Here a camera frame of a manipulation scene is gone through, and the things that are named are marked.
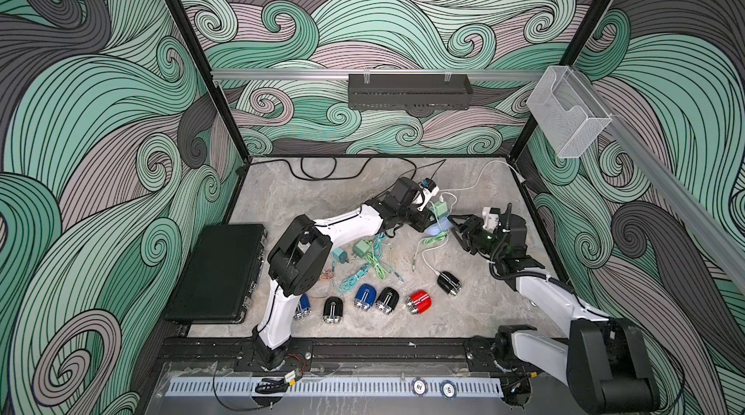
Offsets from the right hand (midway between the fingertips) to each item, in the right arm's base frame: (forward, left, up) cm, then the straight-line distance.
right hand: (445, 222), depth 84 cm
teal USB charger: (-5, +32, -10) cm, 34 cm away
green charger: (+4, +1, +1) cm, 4 cm away
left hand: (+4, +3, 0) cm, 4 cm away
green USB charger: (-2, +25, -12) cm, 28 cm away
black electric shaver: (-19, +18, -11) cm, 28 cm away
